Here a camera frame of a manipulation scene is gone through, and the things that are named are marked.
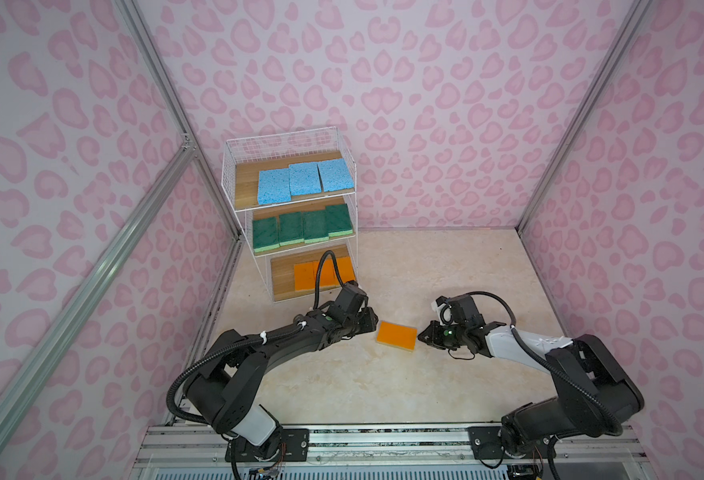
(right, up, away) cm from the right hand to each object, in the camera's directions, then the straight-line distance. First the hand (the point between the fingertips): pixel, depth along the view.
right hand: (420, 334), depth 88 cm
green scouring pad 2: (-31, +31, -2) cm, 44 cm away
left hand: (-12, +6, -1) cm, 14 cm away
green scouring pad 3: (-37, +31, -4) cm, 48 cm away
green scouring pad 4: (-44, +29, -4) cm, 53 cm away
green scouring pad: (-24, +33, -2) cm, 41 cm away
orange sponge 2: (-6, -1, +4) cm, 7 cm away
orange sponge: (-23, +18, +19) cm, 35 cm away
